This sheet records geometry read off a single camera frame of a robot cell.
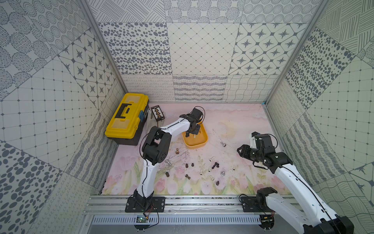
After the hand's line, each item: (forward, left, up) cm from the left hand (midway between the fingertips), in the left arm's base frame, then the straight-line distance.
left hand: (193, 127), depth 100 cm
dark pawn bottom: (-35, -14, -4) cm, 38 cm away
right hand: (-22, -27, +6) cm, 35 cm away
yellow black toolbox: (-8, +41, +12) cm, 44 cm away
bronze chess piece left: (-17, +10, -4) cm, 20 cm away
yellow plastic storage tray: (-9, -1, -3) cm, 10 cm away
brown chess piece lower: (-32, +3, -5) cm, 32 cm away
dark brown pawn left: (-32, +15, -3) cm, 35 cm away
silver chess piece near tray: (-11, -20, -4) cm, 23 cm away
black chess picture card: (+14, +28, -1) cm, 31 cm away
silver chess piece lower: (-30, -18, -4) cm, 35 cm away
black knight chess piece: (-24, -14, -5) cm, 29 cm away
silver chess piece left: (-23, +16, -4) cm, 29 cm away
